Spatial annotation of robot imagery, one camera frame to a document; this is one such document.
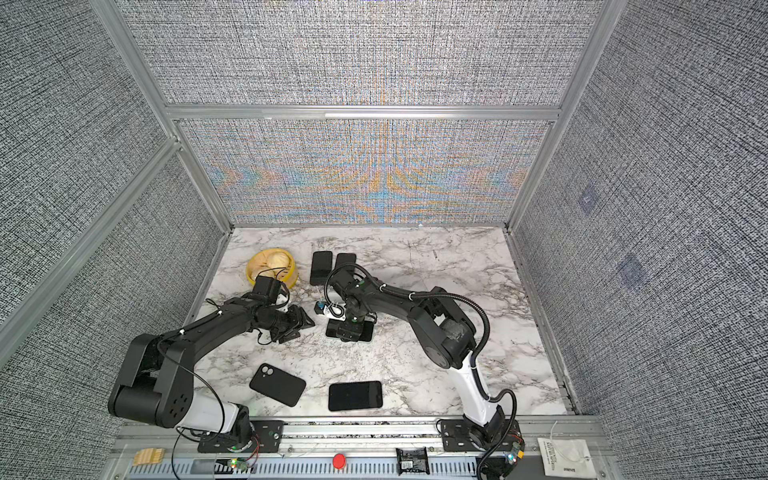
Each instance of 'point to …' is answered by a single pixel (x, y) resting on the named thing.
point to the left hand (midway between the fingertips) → (309, 327)
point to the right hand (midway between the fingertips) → (349, 323)
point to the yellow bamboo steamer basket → (274, 263)
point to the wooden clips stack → (148, 456)
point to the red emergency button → (339, 461)
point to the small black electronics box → (412, 460)
